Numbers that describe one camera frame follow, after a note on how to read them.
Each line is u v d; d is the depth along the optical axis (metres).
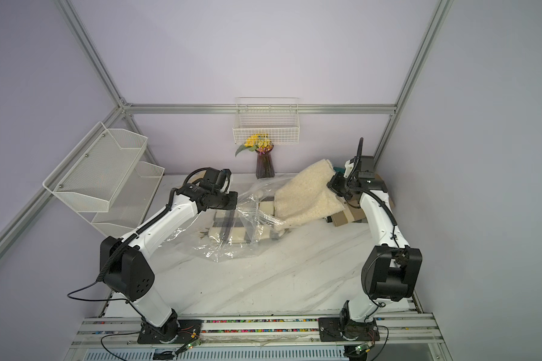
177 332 0.72
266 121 0.95
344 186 0.76
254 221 0.89
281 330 0.75
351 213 0.98
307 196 0.91
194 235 0.95
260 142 0.99
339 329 0.73
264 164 1.10
